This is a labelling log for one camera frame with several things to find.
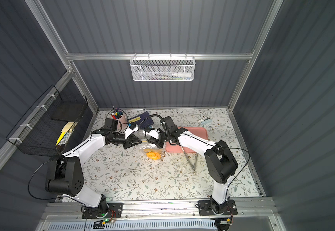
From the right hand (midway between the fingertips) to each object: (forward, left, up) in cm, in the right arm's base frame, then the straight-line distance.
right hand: (151, 139), depth 85 cm
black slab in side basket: (+10, +48, +13) cm, 51 cm away
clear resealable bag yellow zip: (-3, 0, -10) cm, 11 cm away
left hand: (-2, +6, -1) cm, 7 cm away
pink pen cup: (+21, +26, -1) cm, 33 cm away
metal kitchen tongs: (-12, -25, -13) cm, 31 cm away
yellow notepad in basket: (-9, +37, +19) cm, 42 cm away
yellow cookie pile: (-5, 0, -12) cm, 13 cm away
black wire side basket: (-3, +52, +14) cm, 53 cm away
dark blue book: (+26, +11, -13) cm, 31 cm away
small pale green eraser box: (+25, -37, -13) cm, 47 cm away
